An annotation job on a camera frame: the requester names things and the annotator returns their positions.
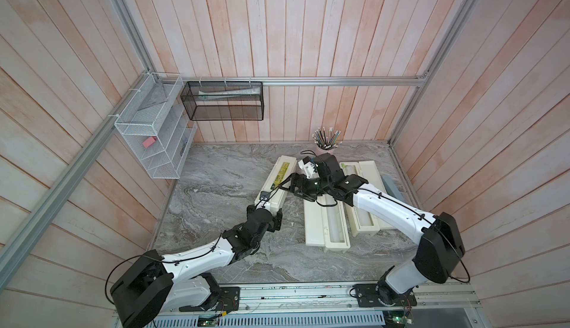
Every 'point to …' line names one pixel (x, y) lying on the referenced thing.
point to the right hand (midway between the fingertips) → (285, 189)
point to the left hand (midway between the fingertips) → (270, 209)
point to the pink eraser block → (149, 142)
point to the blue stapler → (391, 188)
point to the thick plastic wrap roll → (336, 233)
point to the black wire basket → (223, 100)
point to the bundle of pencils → (326, 142)
